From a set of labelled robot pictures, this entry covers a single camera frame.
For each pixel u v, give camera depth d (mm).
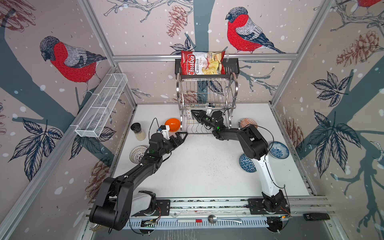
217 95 1222
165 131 795
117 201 414
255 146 618
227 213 728
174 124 1041
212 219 684
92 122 710
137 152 908
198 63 878
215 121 814
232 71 949
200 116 878
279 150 925
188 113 985
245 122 1061
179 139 754
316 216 685
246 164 876
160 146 674
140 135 967
